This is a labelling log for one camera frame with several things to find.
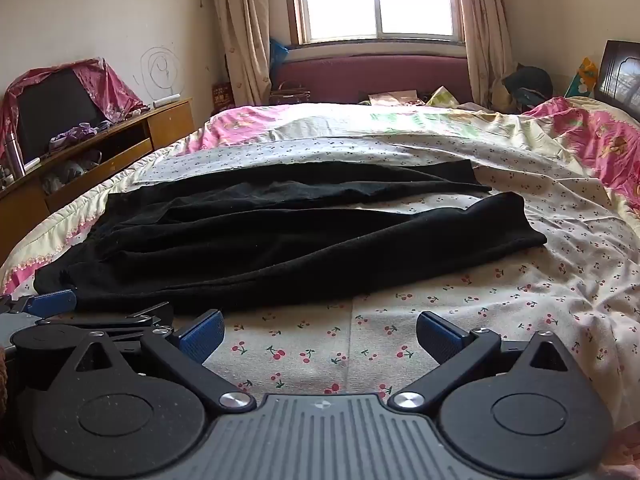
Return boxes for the maroon padded sofa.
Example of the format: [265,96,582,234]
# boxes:
[272,54,476,106]

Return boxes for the beige floral curtain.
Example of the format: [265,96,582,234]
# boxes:
[207,0,274,109]
[452,0,516,111]

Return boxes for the green yellow printed cushion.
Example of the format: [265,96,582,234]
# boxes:
[564,57,600,99]

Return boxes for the grey clothes bundle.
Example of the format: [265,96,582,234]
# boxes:
[42,157,104,194]

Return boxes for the window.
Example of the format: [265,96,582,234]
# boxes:
[287,0,469,46]

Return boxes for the pink floral quilt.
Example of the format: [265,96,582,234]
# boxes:
[0,95,640,302]

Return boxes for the black pants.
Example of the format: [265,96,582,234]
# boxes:
[34,159,547,314]

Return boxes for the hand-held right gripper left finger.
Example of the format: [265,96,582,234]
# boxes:
[47,309,257,414]

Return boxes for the yellow green bag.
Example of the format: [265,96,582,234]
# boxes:
[424,85,459,108]

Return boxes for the steel thermos bottle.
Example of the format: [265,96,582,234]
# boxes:
[4,132,26,179]

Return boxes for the blue plastic bag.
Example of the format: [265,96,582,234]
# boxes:
[268,37,291,69]

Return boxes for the pink paper sheet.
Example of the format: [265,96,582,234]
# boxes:
[367,88,419,106]

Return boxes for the wooden cabinet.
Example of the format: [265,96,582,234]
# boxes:
[0,97,195,267]

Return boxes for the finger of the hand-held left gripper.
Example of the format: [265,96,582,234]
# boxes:
[0,289,77,319]
[70,302,175,337]

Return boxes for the dark wooden headboard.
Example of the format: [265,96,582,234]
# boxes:
[592,39,640,124]

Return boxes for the brown handbag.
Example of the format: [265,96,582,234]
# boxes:
[269,82,311,106]

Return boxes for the red box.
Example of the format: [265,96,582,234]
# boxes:
[211,82,236,114]

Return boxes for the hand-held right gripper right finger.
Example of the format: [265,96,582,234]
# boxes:
[387,310,588,412]

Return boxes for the black bag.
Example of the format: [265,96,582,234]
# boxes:
[502,63,554,114]

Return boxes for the cherry print bed sheet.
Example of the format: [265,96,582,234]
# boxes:
[75,137,640,413]

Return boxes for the purple cloth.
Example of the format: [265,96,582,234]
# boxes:
[48,122,109,152]

